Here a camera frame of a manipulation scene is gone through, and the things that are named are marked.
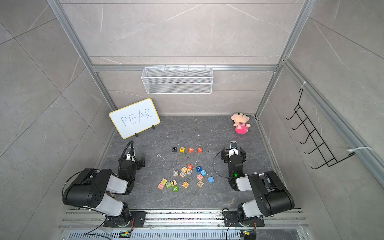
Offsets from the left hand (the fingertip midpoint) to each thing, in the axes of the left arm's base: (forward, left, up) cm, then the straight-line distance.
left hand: (135, 153), depth 92 cm
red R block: (+4, -41, -5) cm, 42 cm away
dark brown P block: (+4, -24, -4) cm, 25 cm away
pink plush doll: (+26, -73, -1) cm, 78 cm away
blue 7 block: (-10, -40, -5) cm, 41 cm away
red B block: (-8, -34, -4) cm, 36 cm away
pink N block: (-20, -18, -5) cm, 27 cm away
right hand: (0, -62, +3) cm, 62 cm away
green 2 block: (-21, -26, -5) cm, 34 cm away
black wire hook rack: (-21, -92, +27) cm, 98 cm away
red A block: (+4, -35, -5) cm, 36 cm away
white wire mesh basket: (+38, -18, +27) cm, 50 cm away
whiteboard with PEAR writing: (+25, +3, +6) cm, 25 cm away
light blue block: (-12, -43, -4) cm, 45 cm away
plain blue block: (-17, -47, -5) cm, 50 cm away
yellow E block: (+4, -30, -4) cm, 30 cm away
